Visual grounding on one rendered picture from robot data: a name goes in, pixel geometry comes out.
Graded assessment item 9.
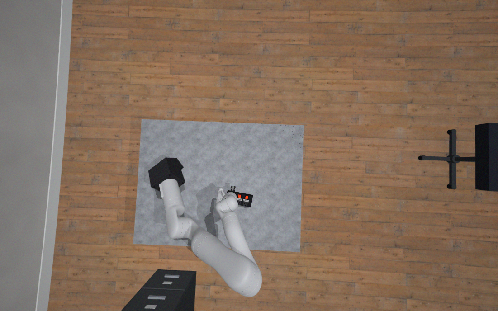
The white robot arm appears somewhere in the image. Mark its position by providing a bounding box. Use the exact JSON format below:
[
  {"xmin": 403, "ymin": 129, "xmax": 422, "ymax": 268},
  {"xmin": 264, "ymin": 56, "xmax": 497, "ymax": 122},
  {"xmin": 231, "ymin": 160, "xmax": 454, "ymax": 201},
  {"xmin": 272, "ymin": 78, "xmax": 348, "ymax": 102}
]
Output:
[{"xmin": 159, "ymin": 179, "xmax": 262, "ymax": 297}]

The black power strip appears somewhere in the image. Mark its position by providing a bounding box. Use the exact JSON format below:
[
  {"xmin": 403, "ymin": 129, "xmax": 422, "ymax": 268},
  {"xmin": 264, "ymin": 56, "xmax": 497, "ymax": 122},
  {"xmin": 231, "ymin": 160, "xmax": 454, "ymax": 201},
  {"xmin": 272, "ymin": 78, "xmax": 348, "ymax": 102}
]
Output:
[{"xmin": 235, "ymin": 192, "xmax": 253, "ymax": 207}]

